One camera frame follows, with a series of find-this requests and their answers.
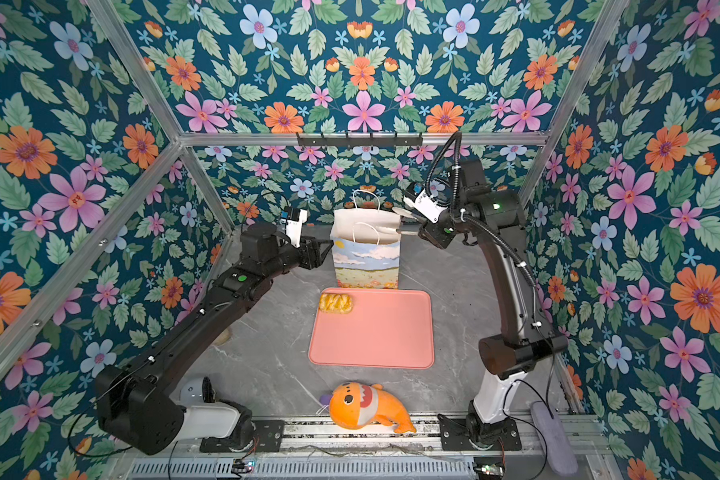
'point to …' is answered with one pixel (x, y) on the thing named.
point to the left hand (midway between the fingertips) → (327, 232)
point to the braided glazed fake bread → (336, 303)
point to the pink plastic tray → (389, 328)
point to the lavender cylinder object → (555, 440)
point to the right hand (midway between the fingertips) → (432, 221)
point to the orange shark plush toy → (352, 405)
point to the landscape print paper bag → (366, 247)
